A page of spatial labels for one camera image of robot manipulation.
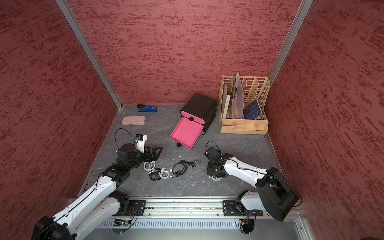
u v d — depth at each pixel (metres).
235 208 0.65
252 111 1.03
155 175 0.83
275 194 0.42
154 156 0.73
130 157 0.64
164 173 0.85
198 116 0.92
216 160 0.68
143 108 1.17
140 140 0.71
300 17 0.74
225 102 0.90
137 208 0.76
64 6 0.71
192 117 0.93
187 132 0.97
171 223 0.77
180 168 0.88
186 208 0.76
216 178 0.83
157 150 0.74
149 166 0.87
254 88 1.06
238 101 1.12
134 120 1.10
